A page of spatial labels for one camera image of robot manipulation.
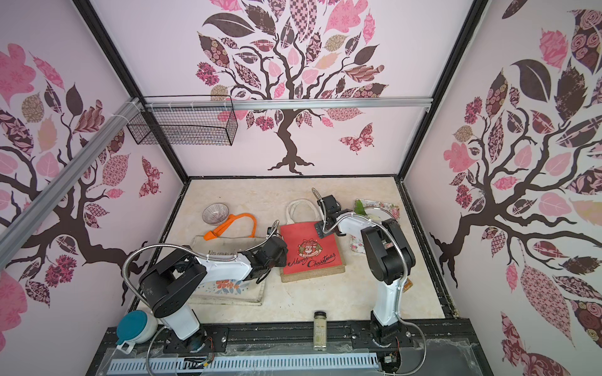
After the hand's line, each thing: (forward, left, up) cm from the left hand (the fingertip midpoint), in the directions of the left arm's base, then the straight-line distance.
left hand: (283, 256), depth 93 cm
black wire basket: (+44, +31, +35) cm, 64 cm away
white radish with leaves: (+22, -34, +3) cm, 41 cm away
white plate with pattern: (+20, -42, +3) cm, 47 cm away
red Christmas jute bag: (-1, -10, +2) cm, 11 cm away
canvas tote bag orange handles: (-15, +11, +3) cm, 19 cm away
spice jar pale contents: (-28, -13, +4) cm, 31 cm away
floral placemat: (+6, -31, 0) cm, 31 cm away
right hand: (+15, -20, +3) cm, 25 cm away
